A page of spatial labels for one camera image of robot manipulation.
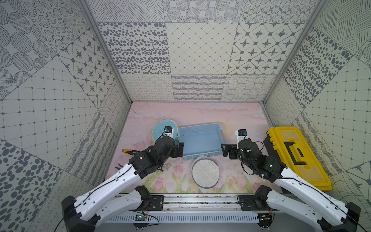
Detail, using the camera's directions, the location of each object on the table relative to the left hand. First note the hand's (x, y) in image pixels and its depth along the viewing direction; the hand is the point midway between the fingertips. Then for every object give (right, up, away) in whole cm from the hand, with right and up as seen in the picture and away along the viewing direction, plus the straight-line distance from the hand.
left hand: (175, 139), depth 73 cm
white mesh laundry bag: (+16, -21, +8) cm, 28 cm away
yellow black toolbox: (+62, -3, +5) cm, 62 cm away
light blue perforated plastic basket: (+15, -5, +25) cm, 30 cm away
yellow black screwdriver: (-35, -11, +19) cm, 42 cm away
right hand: (+29, -4, +3) cm, 29 cm away
